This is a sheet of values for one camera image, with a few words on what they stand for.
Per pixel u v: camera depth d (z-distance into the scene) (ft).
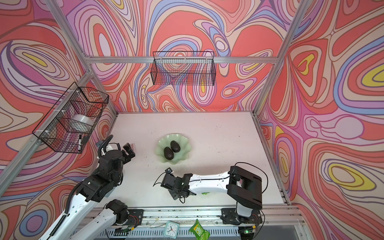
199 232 2.23
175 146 3.12
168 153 2.97
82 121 2.30
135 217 2.37
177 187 1.99
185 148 3.17
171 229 2.26
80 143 2.36
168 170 2.41
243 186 1.51
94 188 1.55
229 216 2.40
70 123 2.30
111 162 1.66
